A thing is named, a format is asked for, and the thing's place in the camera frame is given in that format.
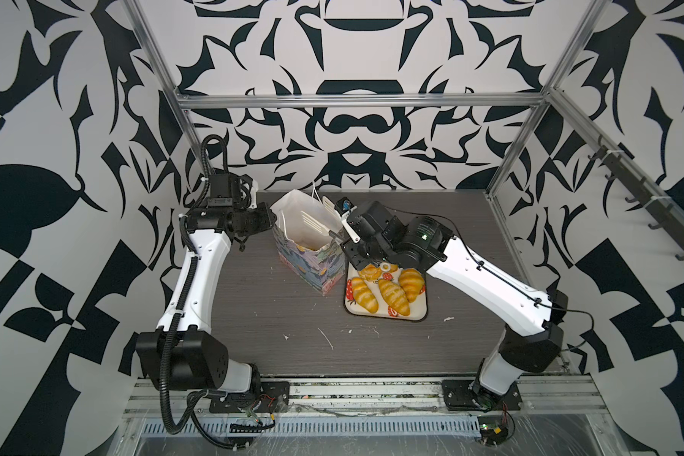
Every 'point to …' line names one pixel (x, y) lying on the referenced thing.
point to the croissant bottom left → (364, 295)
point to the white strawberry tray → (418, 307)
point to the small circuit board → (493, 429)
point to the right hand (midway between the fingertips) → (347, 239)
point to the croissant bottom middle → (394, 297)
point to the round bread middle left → (370, 273)
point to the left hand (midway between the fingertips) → (269, 213)
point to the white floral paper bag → (313, 256)
